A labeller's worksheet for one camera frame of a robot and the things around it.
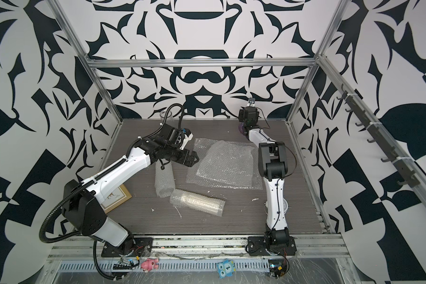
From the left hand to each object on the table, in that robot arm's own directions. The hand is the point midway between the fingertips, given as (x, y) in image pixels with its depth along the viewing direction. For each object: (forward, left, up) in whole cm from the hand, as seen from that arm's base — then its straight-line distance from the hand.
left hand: (189, 153), depth 82 cm
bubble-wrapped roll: (-10, +12, -10) cm, 18 cm away
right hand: (+34, -33, -2) cm, 48 cm away
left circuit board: (-39, +27, -21) cm, 52 cm away
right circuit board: (-43, -35, -19) cm, 59 cm away
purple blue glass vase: (+12, -26, +2) cm, 29 cm away
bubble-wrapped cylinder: (-18, -3, -13) cm, 22 cm away
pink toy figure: (-40, +15, -15) cm, 46 cm away
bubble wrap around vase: (+15, -6, -16) cm, 23 cm away
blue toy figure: (-43, -14, -16) cm, 48 cm away
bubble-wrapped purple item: (+5, -20, -17) cm, 27 cm away
